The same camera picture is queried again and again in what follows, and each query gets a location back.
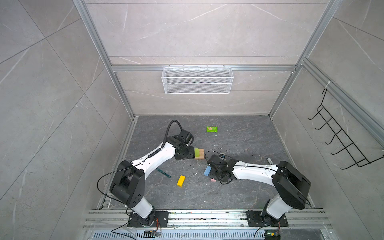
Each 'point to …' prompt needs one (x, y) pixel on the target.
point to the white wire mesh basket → (195, 80)
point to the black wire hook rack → (360, 160)
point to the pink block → (213, 180)
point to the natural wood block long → (201, 154)
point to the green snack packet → (212, 129)
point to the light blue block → (207, 170)
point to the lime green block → (197, 154)
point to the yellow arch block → (181, 181)
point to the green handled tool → (163, 173)
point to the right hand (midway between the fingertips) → (212, 174)
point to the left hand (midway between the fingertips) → (190, 152)
